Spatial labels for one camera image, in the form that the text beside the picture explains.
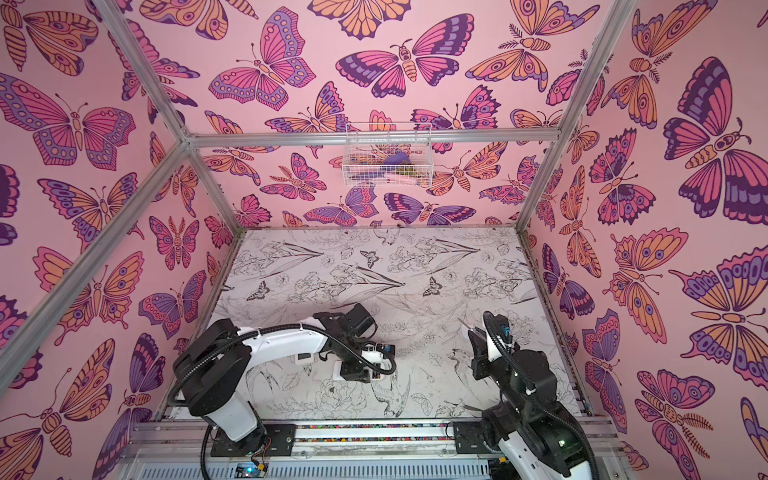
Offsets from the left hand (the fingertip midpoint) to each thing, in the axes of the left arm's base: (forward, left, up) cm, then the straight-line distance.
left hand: (370, 364), depth 84 cm
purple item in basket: (+55, -8, +31) cm, 64 cm away
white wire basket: (+57, -5, +31) cm, 65 cm away
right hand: (+1, -26, +21) cm, 33 cm away
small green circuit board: (-24, +28, -4) cm, 38 cm away
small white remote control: (+1, +19, +2) cm, 19 cm away
